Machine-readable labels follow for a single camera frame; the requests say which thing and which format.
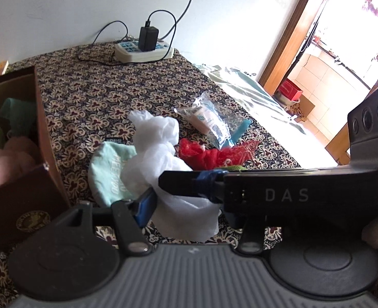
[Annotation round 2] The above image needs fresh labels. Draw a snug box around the white plastic bag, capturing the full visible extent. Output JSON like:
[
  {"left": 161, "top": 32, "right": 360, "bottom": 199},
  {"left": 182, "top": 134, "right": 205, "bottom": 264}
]
[{"left": 121, "top": 110, "right": 220, "bottom": 243}]

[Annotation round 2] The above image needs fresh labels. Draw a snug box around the light mint cloth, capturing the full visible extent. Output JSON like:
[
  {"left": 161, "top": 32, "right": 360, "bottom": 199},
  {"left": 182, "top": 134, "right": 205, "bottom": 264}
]
[{"left": 87, "top": 141, "right": 138, "bottom": 208}]

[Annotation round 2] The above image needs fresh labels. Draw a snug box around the pink plush toy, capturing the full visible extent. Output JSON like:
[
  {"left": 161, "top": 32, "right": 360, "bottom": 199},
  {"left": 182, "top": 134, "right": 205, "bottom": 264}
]
[{"left": 0, "top": 136, "right": 40, "bottom": 186}]

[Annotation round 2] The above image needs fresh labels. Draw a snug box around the green knitted cloth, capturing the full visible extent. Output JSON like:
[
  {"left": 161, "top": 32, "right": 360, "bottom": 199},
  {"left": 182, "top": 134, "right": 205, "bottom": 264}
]
[{"left": 223, "top": 166, "right": 246, "bottom": 172}]

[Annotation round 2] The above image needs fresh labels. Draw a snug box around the red knitted cloth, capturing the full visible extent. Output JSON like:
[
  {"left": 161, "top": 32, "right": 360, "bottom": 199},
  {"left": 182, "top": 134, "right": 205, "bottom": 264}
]
[{"left": 178, "top": 138, "right": 261, "bottom": 170}]

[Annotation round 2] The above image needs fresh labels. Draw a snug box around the clear packet with tissues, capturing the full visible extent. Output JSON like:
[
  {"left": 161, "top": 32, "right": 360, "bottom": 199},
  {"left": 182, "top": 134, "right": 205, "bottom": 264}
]
[{"left": 174, "top": 92, "right": 252, "bottom": 149}]

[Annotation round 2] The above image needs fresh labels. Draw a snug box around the striped bed sheet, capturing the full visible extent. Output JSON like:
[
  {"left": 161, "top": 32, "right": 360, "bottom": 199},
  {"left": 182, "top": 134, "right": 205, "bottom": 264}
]
[{"left": 196, "top": 64, "right": 337, "bottom": 169}]

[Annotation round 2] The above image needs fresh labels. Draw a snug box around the red box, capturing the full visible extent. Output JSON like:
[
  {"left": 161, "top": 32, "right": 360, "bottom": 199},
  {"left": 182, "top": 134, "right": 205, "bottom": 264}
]
[{"left": 278, "top": 79, "right": 303, "bottom": 102}]

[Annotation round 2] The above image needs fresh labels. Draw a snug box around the brown cardboard box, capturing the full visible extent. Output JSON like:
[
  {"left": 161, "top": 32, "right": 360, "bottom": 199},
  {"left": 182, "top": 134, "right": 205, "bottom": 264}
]
[{"left": 0, "top": 67, "right": 69, "bottom": 251}]

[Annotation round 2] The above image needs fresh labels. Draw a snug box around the white power strip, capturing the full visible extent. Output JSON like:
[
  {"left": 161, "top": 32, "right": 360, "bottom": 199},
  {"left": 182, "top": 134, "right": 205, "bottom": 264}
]
[{"left": 114, "top": 40, "right": 174, "bottom": 63}]

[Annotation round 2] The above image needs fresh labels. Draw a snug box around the black charger adapter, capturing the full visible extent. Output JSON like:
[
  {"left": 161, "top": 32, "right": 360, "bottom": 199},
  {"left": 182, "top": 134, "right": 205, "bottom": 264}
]
[{"left": 138, "top": 20, "right": 159, "bottom": 52}]

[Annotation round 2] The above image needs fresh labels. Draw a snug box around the black charger cable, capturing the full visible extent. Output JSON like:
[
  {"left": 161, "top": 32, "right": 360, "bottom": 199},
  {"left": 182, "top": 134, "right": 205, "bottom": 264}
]
[{"left": 76, "top": 9, "right": 178, "bottom": 67}]

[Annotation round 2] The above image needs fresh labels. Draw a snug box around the wooden door frame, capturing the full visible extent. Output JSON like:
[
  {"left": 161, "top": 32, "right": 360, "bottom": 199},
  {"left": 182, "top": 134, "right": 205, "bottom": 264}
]
[{"left": 258, "top": 0, "right": 325, "bottom": 95}]

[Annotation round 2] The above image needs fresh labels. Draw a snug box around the long black wall cable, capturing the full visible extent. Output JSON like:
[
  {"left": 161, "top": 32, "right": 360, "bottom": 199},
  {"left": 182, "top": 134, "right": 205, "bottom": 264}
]
[{"left": 157, "top": 0, "right": 198, "bottom": 41}]

